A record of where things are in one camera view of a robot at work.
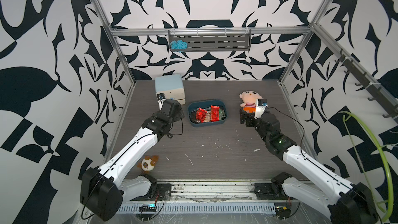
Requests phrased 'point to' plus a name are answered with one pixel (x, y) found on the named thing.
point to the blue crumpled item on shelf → (179, 44)
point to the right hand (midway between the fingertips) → (247, 107)
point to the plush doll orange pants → (249, 97)
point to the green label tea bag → (222, 114)
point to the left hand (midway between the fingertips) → (168, 108)
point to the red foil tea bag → (201, 114)
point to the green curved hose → (391, 208)
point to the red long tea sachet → (214, 113)
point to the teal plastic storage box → (195, 104)
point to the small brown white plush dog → (147, 164)
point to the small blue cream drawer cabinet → (172, 87)
